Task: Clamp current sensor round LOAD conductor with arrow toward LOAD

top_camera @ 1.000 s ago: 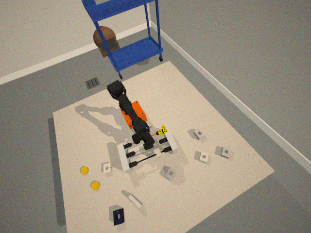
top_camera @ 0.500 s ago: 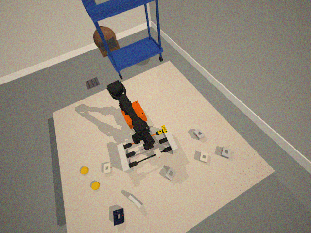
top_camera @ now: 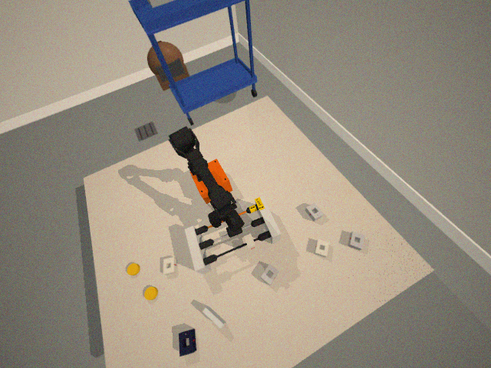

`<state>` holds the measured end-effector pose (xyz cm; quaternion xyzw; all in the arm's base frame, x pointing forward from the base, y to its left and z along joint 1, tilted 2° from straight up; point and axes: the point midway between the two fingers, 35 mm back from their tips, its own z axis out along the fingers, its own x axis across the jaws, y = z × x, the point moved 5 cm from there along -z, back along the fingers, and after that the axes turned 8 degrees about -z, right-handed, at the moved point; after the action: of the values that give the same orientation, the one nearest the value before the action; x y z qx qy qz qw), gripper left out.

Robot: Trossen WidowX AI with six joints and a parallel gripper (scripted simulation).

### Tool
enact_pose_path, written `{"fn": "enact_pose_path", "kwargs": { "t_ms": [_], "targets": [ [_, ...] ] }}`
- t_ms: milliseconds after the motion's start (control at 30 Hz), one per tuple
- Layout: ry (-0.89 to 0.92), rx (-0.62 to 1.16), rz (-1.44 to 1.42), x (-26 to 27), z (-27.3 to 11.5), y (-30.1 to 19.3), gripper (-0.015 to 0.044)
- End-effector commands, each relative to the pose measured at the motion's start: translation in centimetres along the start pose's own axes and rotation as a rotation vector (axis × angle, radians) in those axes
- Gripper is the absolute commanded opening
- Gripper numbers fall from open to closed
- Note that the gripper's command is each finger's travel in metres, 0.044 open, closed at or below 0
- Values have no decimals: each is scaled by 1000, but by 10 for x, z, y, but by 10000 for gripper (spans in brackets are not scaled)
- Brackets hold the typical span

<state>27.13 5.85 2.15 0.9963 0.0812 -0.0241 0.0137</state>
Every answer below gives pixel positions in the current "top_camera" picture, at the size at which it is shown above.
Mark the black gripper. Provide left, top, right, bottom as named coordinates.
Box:
left=226, top=227, right=242, bottom=238

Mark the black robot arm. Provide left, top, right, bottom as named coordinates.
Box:
left=169, top=126, right=245, bottom=232

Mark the yellow round disc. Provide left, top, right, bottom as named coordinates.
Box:
left=144, top=287, right=158, bottom=300
left=127, top=264, right=140, bottom=275

